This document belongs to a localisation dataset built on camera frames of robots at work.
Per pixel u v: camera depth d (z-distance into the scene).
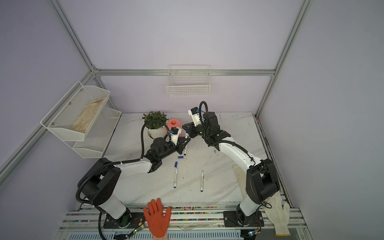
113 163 0.51
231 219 0.74
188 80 0.94
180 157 0.96
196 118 0.72
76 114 0.79
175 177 0.88
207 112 0.60
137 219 0.73
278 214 0.76
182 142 0.76
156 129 0.91
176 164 0.93
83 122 0.76
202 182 0.86
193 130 0.72
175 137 0.75
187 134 0.80
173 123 1.00
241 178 0.91
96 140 0.91
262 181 0.45
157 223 0.73
